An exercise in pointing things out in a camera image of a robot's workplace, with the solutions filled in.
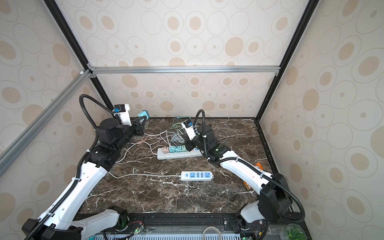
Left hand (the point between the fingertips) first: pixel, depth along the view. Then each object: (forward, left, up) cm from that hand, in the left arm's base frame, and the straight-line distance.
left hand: (147, 115), depth 66 cm
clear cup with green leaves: (-40, -66, -34) cm, 85 cm away
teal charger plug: (+3, -11, -33) cm, 35 cm away
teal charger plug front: (+3, -7, -34) cm, 35 cm away
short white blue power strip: (-13, -22, -37) cm, 45 cm away
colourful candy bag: (-20, -52, -37) cm, 67 cm away
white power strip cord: (-12, +10, -39) cm, 42 cm away
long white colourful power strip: (+3, -12, -36) cm, 38 cm away
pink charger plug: (+1, -3, -32) cm, 33 cm away
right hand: (-1, -15, -14) cm, 21 cm away
